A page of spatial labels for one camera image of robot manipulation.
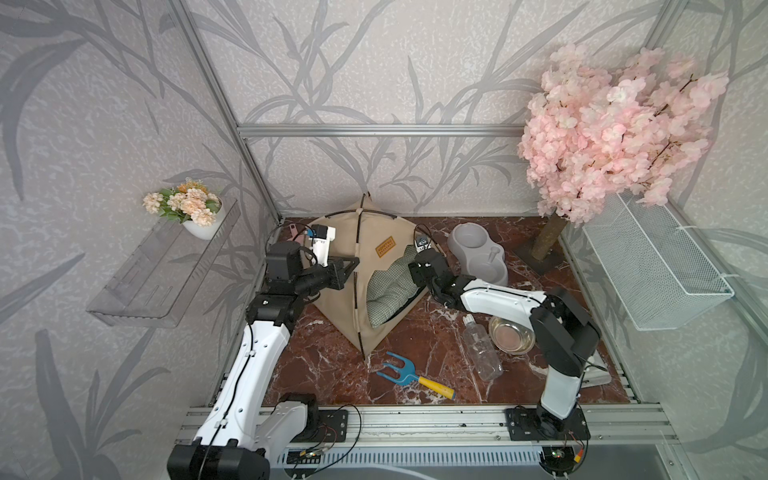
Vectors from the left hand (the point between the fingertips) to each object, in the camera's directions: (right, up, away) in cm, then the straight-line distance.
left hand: (358, 262), depth 72 cm
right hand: (+17, 0, +21) cm, 27 cm away
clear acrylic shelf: (-43, -5, -8) cm, 44 cm away
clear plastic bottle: (+33, -26, +12) cm, 44 cm away
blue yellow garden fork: (+12, -32, +9) cm, 35 cm away
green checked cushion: (+7, -10, +24) cm, 27 cm away
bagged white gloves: (+65, -32, +11) cm, 73 cm away
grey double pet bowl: (+38, 0, +31) cm, 49 cm away
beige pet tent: (+4, +6, +7) cm, 10 cm away
